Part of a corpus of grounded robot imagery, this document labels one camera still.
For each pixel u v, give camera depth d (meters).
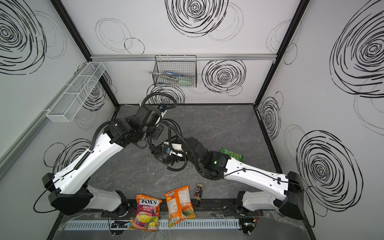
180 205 0.72
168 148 0.56
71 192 0.39
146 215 0.68
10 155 0.51
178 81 0.87
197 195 0.75
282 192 0.40
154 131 0.61
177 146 0.58
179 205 0.72
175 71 0.89
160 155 0.66
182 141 0.43
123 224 0.72
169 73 0.91
